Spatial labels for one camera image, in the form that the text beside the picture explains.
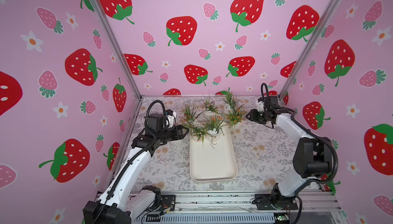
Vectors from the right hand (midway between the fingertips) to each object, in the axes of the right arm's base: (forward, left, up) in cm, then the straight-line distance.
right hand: (247, 116), depth 92 cm
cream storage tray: (-24, +21, -14) cm, 35 cm away
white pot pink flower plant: (-15, +28, +1) cm, 32 cm away
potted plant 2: (+8, +23, -4) cm, 24 cm away
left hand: (-18, +34, +8) cm, 39 cm away
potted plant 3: (+2, +6, -2) cm, 7 cm away
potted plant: (-1, +35, 0) cm, 35 cm away
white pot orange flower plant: (-7, +20, -6) cm, 22 cm away
